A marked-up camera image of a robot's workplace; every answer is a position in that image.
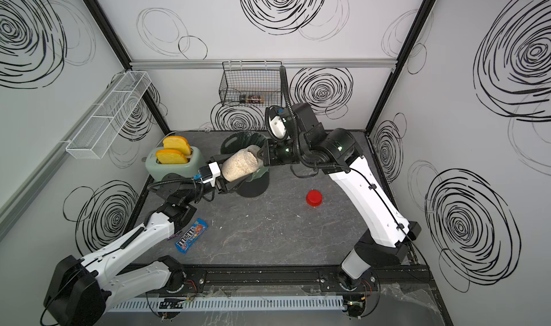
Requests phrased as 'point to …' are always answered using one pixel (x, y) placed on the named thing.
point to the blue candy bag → (188, 239)
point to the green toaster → (156, 170)
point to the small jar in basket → (255, 100)
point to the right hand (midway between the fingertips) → (258, 154)
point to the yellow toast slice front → (171, 156)
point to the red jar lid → (313, 197)
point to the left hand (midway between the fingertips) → (243, 163)
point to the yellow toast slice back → (178, 143)
